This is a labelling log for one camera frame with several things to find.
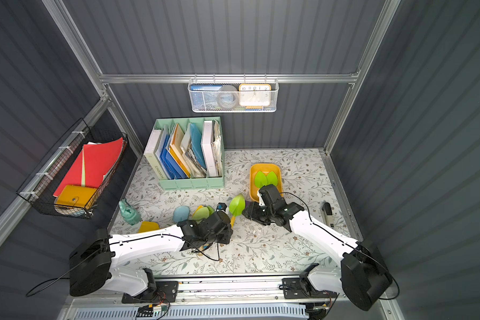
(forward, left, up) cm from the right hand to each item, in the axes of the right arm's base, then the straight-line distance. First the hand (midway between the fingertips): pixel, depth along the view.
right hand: (249, 212), depth 81 cm
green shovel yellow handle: (+26, -6, -12) cm, 29 cm away
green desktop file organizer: (+25, +29, +9) cm, 39 cm away
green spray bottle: (+1, +52, -4) cm, 53 cm away
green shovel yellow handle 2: (+26, -12, -11) cm, 30 cm away
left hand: (-6, +7, -5) cm, 11 cm away
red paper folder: (+10, +60, +18) cm, 64 cm away
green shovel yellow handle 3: (+5, +6, -3) cm, 8 cm away
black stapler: (+3, -35, -8) cm, 36 cm away
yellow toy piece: (-1, +47, -13) cm, 49 cm away
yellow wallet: (-4, +58, +19) cm, 61 cm away
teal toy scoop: (+5, +33, -12) cm, 35 cm away
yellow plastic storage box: (+32, -9, -9) cm, 34 cm away
